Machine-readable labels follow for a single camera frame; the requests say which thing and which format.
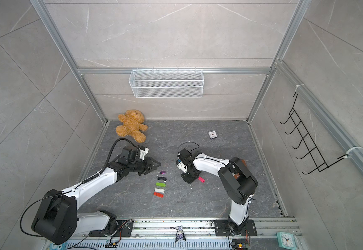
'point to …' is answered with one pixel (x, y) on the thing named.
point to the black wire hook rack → (321, 164)
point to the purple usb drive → (162, 172)
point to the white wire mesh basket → (166, 83)
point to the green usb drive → (161, 184)
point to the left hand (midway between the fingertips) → (161, 163)
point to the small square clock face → (213, 134)
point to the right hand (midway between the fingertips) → (191, 179)
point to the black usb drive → (163, 178)
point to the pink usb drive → (201, 179)
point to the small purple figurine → (180, 234)
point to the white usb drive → (160, 190)
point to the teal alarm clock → (287, 240)
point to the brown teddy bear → (132, 120)
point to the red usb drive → (158, 194)
